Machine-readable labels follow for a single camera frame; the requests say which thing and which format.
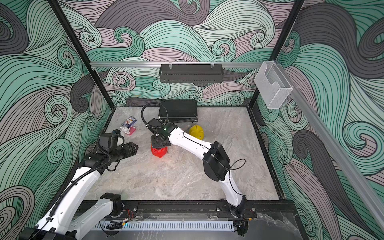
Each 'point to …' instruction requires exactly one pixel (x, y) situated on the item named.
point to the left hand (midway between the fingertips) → (132, 146)
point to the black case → (178, 108)
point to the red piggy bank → (159, 152)
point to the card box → (129, 121)
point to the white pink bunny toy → (128, 130)
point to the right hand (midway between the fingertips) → (154, 145)
